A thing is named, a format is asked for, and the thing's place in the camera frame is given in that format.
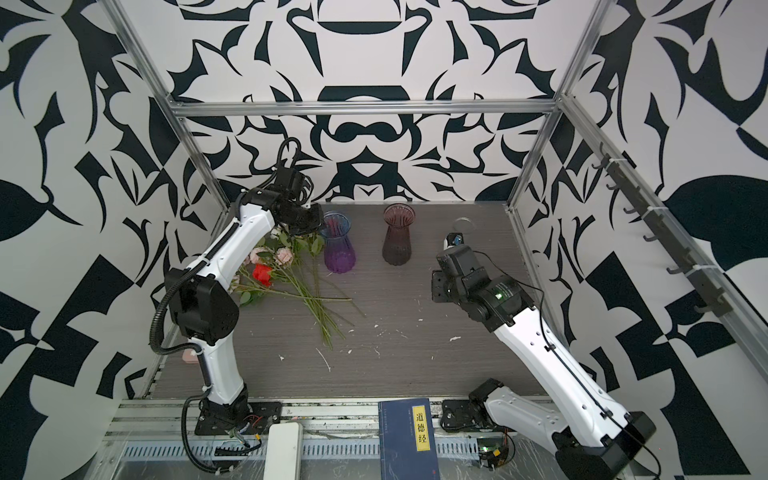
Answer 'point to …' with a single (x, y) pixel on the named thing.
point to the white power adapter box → (284, 452)
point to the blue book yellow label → (408, 449)
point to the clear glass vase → (463, 225)
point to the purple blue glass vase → (339, 257)
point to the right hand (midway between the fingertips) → (440, 275)
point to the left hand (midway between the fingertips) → (322, 219)
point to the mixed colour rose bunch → (287, 267)
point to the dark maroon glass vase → (396, 248)
